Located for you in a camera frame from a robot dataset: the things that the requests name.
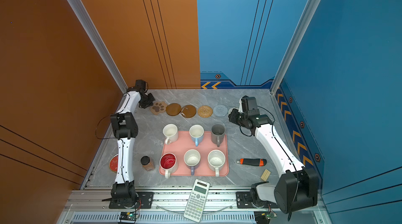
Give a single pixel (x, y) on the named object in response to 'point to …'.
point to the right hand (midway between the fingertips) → (228, 115)
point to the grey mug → (218, 133)
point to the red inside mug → (168, 162)
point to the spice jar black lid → (147, 163)
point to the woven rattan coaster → (205, 111)
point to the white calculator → (195, 207)
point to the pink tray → (184, 143)
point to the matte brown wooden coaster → (173, 109)
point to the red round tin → (113, 164)
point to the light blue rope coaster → (220, 110)
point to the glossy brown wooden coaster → (188, 111)
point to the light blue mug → (196, 132)
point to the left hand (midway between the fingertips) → (153, 101)
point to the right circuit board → (264, 217)
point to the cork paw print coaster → (157, 108)
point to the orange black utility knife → (252, 161)
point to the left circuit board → (126, 217)
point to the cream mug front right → (216, 159)
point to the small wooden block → (265, 175)
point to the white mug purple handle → (192, 158)
